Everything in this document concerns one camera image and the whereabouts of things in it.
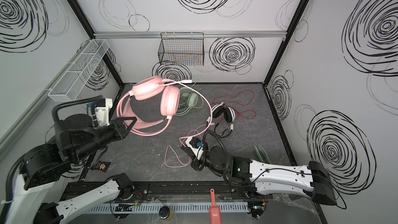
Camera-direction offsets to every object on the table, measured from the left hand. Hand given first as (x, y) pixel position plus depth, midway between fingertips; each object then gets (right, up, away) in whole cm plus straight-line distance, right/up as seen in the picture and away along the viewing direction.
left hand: (138, 120), depth 55 cm
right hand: (+14, -13, +9) cm, 21 cm away
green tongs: (+57, -24, +31) cm, 69 cm away
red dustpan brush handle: (+28, -42, +12) cm, 52 cm away
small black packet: (-30, -28, +26) cm, 49 cm away
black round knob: (+8, -38, +6) cm, 39 cm away
